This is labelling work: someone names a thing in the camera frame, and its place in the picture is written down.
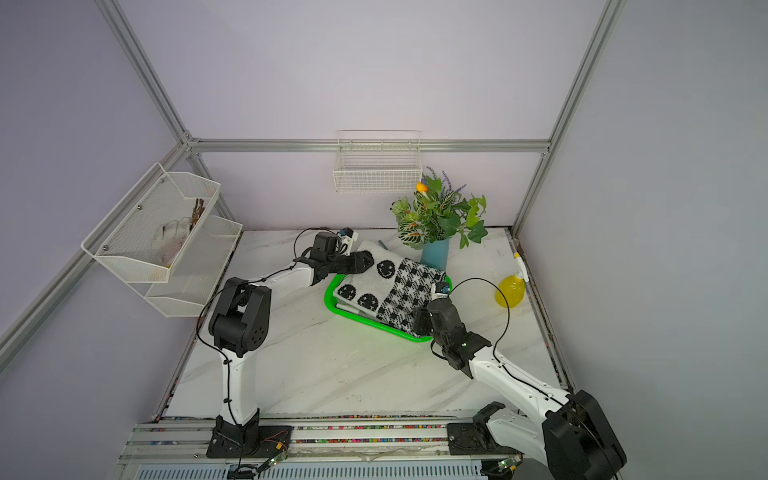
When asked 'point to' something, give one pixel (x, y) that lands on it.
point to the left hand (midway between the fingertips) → (368, 264)
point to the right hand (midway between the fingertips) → (423, 314)
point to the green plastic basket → (359, 318)
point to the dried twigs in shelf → (197, 212)
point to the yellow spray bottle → (513, 286)
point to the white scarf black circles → (364, 293)
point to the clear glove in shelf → (170, 237)
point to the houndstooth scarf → (411, 289)
